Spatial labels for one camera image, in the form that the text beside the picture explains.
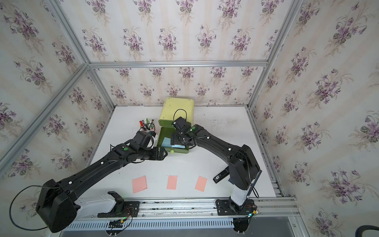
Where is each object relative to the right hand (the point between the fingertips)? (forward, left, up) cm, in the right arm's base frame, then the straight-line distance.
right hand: (178, 141), depth 84 cm
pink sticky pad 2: (-19, +3, -13) cm, 24 cm away
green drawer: (+8, +8, -2) cm, 11 cm away
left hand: (-8, +8, -1) cm, 12 cm away
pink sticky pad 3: (-19, -14, -14) cm, 28 cm away
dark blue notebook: (-18, -31, -12) cm, 38 cm away
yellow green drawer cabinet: (+17, +3, +9) cm, 20 cm away
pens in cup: (+14, +22, -3) cm, 26 cm away
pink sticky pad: (-21, +21, -13) cm, 33 cm away
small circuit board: (-39, +29, -15) cm, 51 cm away
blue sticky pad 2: (-4, 0, +1) cm, 4 cm away
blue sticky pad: (+3, +8, -7) cm, 11 cm away
